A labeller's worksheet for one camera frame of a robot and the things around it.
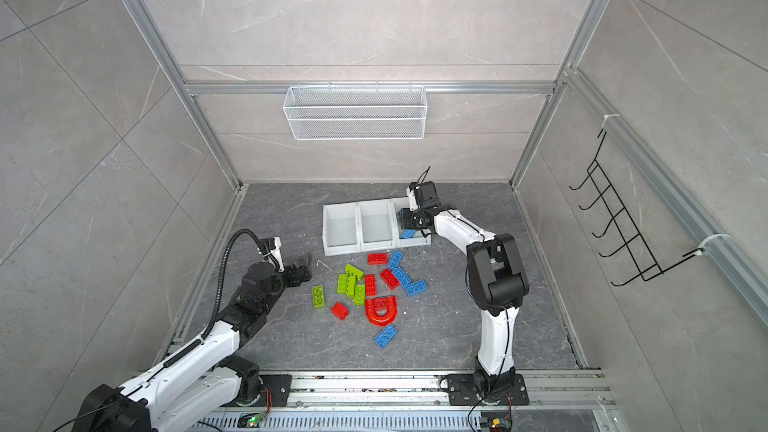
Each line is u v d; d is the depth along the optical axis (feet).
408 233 3.32
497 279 1.71
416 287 2.97
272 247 2.38
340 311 2.79
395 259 3.13
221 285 1.91
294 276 2.44
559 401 2.39
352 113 3.30
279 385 2.41
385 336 2.73
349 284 2.96
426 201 2.54
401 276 3.04
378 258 3.13
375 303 2.88
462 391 2.39
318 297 2.89
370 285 2.96
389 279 2.99
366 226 3.42
